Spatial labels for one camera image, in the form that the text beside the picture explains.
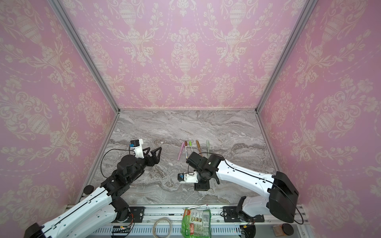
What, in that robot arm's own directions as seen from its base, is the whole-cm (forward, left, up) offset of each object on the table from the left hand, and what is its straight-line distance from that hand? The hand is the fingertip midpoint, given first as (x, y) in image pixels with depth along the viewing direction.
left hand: (157, 149), depth 77 cm
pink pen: (+13, -11, -19) cm, 26 cm away
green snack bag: (-30, -21, -17) cm, 40 cm away
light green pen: (+15, -29, -18) cm, 37 cm away
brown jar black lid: (-33, -57, -9) cm, 67 cm away
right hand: (-13, -22, -10) cm, 27 cm away
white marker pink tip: (-23, -21, -18) cm, 36 cm away
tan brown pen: (+13, -23, -19) cm, 32 cm away
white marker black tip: (+11, -14, -18) cm, 25 cm away
